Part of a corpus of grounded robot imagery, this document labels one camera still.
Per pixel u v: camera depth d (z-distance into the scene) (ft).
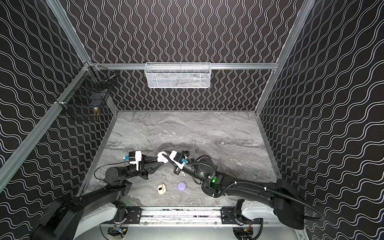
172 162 1.75
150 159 2.13
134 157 1.87
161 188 2.68
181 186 2.74
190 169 1.89
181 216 2.47
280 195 1.36
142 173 2.00
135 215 2.47
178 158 1.68
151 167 2.11
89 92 3.09
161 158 2.07
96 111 2.80
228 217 2.41
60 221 1.36
